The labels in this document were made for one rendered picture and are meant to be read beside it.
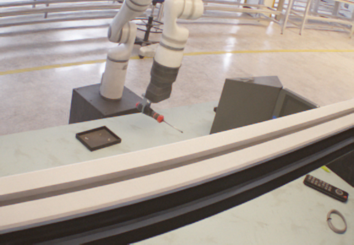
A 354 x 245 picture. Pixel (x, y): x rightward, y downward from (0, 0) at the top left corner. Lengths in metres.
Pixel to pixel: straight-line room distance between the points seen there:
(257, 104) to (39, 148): 0.68
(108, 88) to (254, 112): 0.65
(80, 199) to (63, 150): 0.97
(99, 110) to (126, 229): 1.49
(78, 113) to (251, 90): 0.80
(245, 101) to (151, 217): 1.11
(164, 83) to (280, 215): 0.49
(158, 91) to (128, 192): 0.99
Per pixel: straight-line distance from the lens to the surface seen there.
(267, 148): 0.35
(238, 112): 1.40
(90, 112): 1.81
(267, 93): 1.41
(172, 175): 0.29
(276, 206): 1.22
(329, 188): 1.37
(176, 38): 1.19
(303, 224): 1.20
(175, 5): 1.16
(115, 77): 1.79
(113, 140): 1.30
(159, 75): 1.23
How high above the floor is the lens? 1.69
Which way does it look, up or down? 27 degrees down
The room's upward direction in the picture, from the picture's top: 14 degrees clockwise
